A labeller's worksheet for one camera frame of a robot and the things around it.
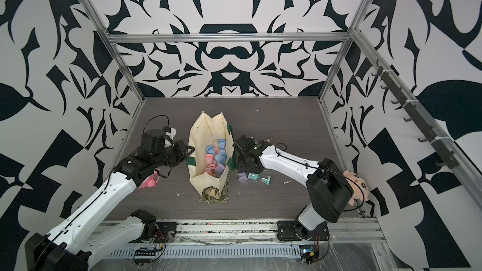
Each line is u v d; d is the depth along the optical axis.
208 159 0.89
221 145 0.96
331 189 0.44
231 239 0.74
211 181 0.71
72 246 0.39
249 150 0.62
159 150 0.60
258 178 0.87
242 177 0.85
